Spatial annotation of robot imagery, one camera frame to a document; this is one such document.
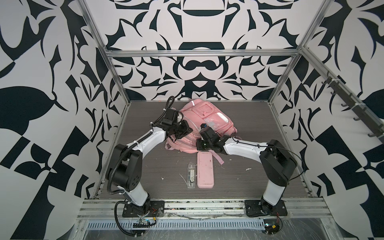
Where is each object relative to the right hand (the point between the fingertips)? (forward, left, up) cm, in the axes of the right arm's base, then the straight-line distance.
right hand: (196, 142), depth 90 cm
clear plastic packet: (-17, +3, -5) cm, 18 cm away
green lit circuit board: (-40, -34, -8) cm, 53 cm away
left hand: (+5, +1, +9) cm, 10 cm away
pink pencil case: (-16, -4, -4) cm, 17 cm away
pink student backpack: (+23, -1, +1) cm, 23 cm away
